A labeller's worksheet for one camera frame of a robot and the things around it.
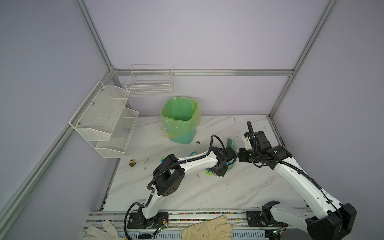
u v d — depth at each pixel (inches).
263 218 26.4
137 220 28.7
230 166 35.0
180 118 42.3
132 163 36.4
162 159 20.5
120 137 36.3
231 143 33.8
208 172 34.5
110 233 27.7
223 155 24.9
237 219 29.5
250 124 24.6
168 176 19.4
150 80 37.6
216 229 27.8
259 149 22.6
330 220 14.6
